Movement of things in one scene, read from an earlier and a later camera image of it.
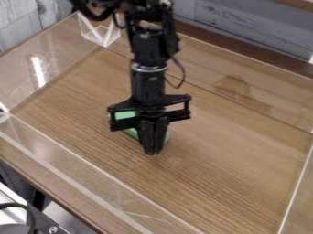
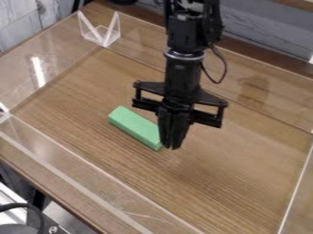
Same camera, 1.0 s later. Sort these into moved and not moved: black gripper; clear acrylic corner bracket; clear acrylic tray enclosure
Moved: black gripper
Not moved: clear acrylic tray enclosure; clear acrylic corner bracket
